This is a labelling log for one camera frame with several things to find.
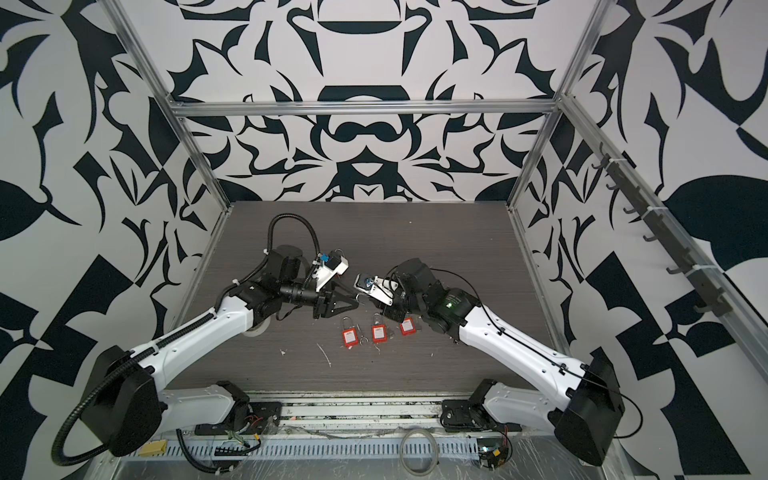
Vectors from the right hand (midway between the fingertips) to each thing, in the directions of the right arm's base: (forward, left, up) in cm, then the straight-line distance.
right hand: (377, 287), depth 75 cm
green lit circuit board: (-32, -26, -22) cm, 47 cm away
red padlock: (-5, +8, -19) cm, 22 cm away
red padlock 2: (-3, 0, -19) cm, 19 cm away
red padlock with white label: (-3, -8, -19) cm, 21 cm away
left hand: (-2, +4, 0) cm, 5 cm away
